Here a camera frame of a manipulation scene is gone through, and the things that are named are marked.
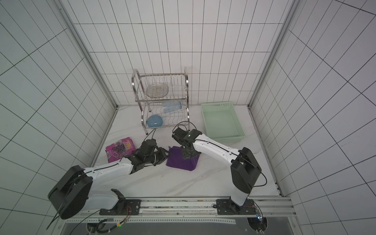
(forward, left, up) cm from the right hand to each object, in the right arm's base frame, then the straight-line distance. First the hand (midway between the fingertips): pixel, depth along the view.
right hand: (185, 155), depth 82 cm
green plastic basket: (+33, -25, -8) cm, 42 cm away
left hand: (0, +10, -3) cm, 10 cm away
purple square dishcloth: (+1, +6, -9) cm, 11 cm away
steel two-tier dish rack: (+26, +15, +20) cm, 36 cm away
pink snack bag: (+4, +41, -2) cm, 41 cm away
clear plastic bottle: (+40, +14, -1) cm, 42 cm away
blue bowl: (+26, +24, -2) cm, 36 cm away
